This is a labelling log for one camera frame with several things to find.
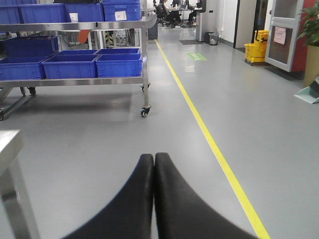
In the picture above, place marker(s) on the row of blue bins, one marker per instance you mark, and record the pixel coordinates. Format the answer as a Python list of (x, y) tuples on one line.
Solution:
[(69, 67)]

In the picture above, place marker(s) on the grey standing column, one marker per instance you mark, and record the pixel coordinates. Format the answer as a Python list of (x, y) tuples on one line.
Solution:
[(200, 25)]

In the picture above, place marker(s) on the black yellow striped post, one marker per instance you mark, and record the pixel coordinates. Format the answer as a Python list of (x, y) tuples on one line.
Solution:
[(109, 39)]

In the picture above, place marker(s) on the steel rack on castors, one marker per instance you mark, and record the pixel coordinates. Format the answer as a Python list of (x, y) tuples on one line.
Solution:
[(74, 25)]

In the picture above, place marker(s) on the dark floor mat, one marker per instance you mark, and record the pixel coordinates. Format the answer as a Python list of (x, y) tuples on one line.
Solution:
[(190, 41)]

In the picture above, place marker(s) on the pale green dustpan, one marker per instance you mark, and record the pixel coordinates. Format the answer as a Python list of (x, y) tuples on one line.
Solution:
[(307, 95)]

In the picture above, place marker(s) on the black mesh waste bin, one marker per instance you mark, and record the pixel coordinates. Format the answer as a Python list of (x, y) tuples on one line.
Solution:
[(213, 39)]

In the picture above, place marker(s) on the grey door with window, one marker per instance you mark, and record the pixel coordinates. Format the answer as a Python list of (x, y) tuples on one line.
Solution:
[(281, 57)]

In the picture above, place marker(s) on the potted green plant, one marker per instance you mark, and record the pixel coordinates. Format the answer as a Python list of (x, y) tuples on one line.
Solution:
[(312, 64)]

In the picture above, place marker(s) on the grey waste bin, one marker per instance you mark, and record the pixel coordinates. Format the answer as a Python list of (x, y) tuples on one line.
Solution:
[(152, 33)]

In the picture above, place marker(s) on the white paper cup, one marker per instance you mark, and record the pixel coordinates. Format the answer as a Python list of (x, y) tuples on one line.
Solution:
[(73, 18)]

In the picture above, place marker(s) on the orange plastic part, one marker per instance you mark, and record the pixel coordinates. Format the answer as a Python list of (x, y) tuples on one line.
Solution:
[(83, 36)]

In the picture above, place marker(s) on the yellow mop bucket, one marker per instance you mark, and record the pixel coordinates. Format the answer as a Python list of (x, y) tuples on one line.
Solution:
[(256, 52)]

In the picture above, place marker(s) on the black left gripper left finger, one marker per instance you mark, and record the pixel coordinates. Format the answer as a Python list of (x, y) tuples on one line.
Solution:
[(129, 204)]

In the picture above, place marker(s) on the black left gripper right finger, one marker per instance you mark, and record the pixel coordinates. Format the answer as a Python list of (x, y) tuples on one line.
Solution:
[(179, 209)]

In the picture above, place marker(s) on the person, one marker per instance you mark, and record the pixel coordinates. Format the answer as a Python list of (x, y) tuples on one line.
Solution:
[(162, 10), (193, 16), (177, 16)]

